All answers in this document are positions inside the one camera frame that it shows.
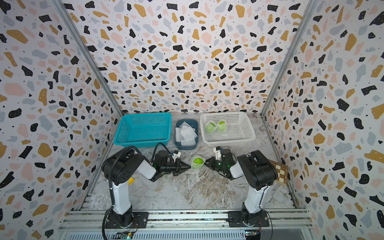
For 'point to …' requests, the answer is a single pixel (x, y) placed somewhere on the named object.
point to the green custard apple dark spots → (198, 160)
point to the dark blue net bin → (193, 123)
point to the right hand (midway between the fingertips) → (204, 162)
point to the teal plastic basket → (144, 129)
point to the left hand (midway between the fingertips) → (192, 167)
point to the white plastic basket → (240, 132)
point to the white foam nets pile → (186, 134)
